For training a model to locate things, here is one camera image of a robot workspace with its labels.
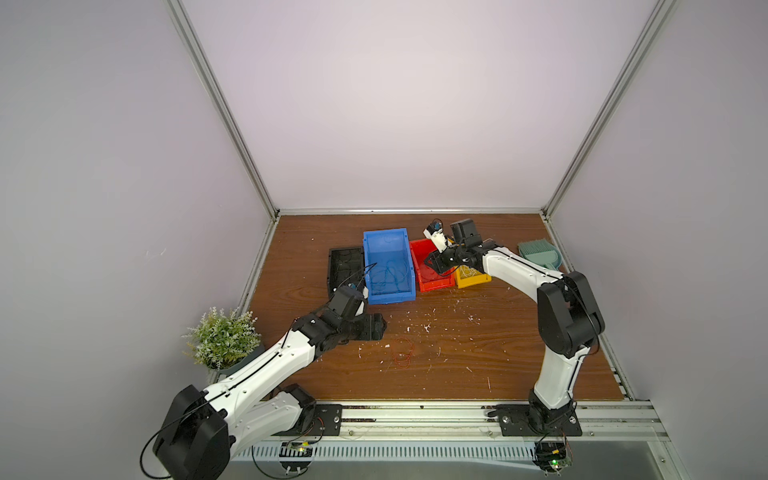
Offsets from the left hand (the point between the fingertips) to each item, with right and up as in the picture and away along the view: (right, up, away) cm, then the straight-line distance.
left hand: (380, 324), depth 81 cm
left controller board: (-21, -30, -8) cm, 38 cm away
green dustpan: (+58, +18, +26) cm, 66 cm away
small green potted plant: (-38, -1, -10) cm, 39 cm away
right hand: (+15, +19, +13) cm, 28 cm away
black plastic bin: (-14, +13, +24) cm, 31 cm away
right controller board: (+41, -28, -12) cm, 51 cm away
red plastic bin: (+15, +11, +14) cm, 23 cm away
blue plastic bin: (-2, +21, +26) cm, 33 cm away
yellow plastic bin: (+28, +11, +17) cm, 35 cm away
